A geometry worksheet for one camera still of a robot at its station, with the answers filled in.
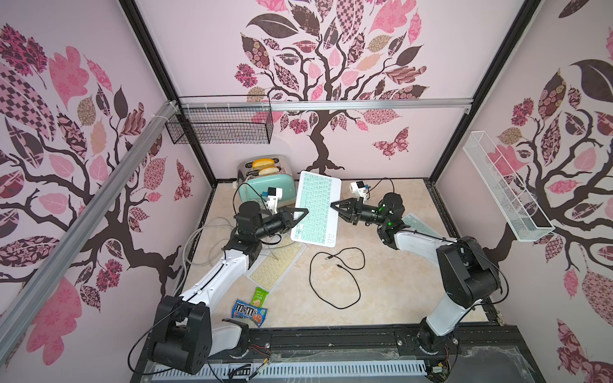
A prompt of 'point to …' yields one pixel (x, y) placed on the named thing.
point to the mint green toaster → (255, 175)
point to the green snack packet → (259, 297)
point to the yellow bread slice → (262, 163)
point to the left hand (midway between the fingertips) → (307, 216)
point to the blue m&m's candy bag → (242, 309)
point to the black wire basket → (224, 120)
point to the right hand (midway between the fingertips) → (329, 209)
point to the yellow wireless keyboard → (275, 262)
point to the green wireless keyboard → (321, 224)
